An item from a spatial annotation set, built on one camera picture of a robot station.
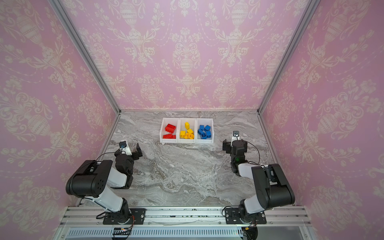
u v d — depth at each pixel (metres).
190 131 1.06
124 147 0.78
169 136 1.03
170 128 1.06
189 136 1.02
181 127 1.07
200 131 1.04
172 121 1.06
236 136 0.79
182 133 1.03
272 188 0.44
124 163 0.71
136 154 0.84
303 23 0.73
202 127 1.09
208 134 1.03
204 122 1.10
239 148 0.71
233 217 0.73
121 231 0.73
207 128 1.08
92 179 0.47
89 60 0.90
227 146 0.85
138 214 0.75
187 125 1.07
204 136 1.02
